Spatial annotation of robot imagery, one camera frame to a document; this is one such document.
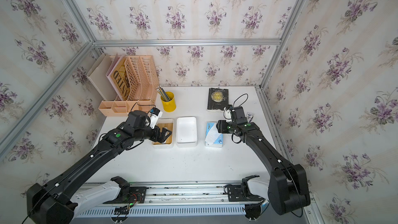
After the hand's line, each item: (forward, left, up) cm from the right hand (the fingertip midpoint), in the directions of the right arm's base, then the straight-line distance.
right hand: (223, 125), depth 85 cm
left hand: (-8, +30, +7) cm, 31 cm away
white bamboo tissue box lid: (+7, +34, -10) cm, 36 cm away
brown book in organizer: (+26, +64, +11) cm, 70 cm away
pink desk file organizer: (+40, +63, -2) cm, 75 cm away
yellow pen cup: (+17, +34, -6) cm, 38 cm away
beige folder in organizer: (+21, +72, +17) cm, 77 cm away
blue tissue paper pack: (-5, +5, -7) cm, 10 cm away
